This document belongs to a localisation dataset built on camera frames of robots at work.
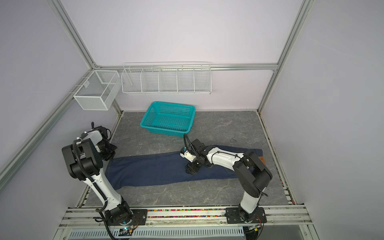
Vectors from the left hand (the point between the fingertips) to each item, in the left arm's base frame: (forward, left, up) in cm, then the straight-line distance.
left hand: (114, 157), depth 94 cm
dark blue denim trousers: (-9, -11, 0) cm, 14 cm away
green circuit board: (-40, -16, -3) cm, 43 cm away
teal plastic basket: (+31, -35, -1) cm, 47 cm away
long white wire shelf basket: (+40, -36, +29) cm, 61 cm away
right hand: (-11, -49, 0) cm, 50 cm away
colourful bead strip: (-36, -58, -2) cm, 68 cm away
